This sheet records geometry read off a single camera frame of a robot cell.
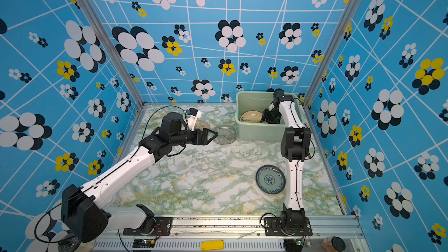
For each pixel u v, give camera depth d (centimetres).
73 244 61
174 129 59
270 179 87
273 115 89
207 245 68
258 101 107
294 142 63
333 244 62
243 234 72
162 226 73
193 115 68
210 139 68
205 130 66
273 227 72
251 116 105
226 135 101
